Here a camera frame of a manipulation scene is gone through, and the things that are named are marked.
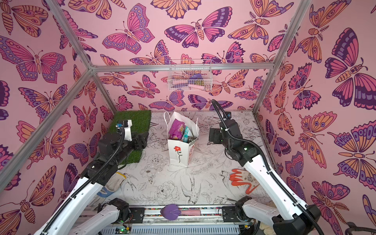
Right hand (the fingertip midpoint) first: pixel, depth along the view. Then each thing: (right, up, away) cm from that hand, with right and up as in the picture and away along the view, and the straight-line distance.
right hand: (219, 129), depth 73 cm
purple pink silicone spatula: (-24, -42, +1) cm, 49 cm away
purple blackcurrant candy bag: (-23, -1, +10) cm, 25 cm away
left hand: (-37, -1, -3) cm, 37 cm away
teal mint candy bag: (-18, -5, +10) cm, 21 cm away
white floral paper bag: (-20, -12, +4) cm, 24 cm away
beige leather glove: (+21, -47, -5) cm, 52 cm away
